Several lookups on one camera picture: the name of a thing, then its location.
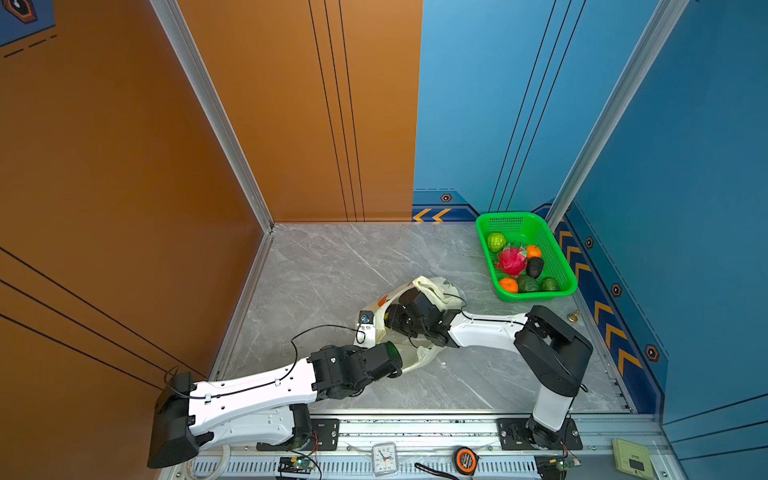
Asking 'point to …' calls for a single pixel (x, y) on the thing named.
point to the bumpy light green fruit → (496, 241)
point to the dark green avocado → (528, 283)
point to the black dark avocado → (534, 266)
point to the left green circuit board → (295, 464)
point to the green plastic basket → (529, 229)
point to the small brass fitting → (573, 317)
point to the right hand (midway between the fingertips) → (379, 321)
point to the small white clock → (384, 459)
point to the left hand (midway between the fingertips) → (381, 349)
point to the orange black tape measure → (466, 460)
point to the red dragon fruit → (513, 261)
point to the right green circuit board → (565, 461)
